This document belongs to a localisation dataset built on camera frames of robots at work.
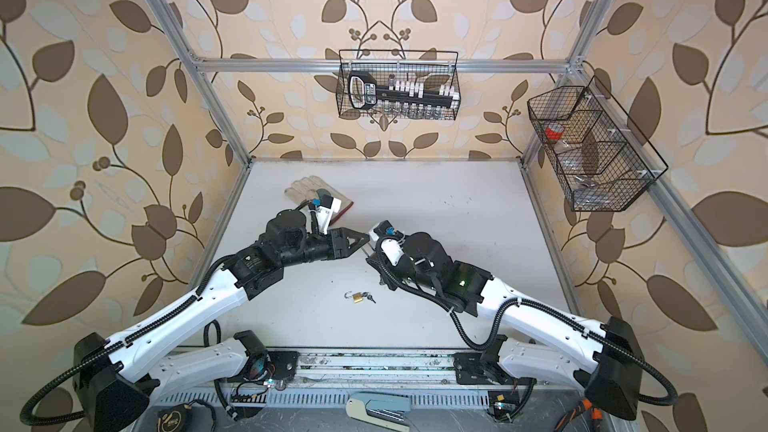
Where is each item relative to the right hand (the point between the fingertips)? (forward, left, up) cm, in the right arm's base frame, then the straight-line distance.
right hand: (373, 257), depth 70 cm
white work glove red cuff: (+39, +28, -21) cm, 52 cm away
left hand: (+2, +1, +5) cm, 6 cm away
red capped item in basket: (+35, -54, +8) cm, 65 cm away
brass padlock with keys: (-2, +6, -22) cm, 23 cm away
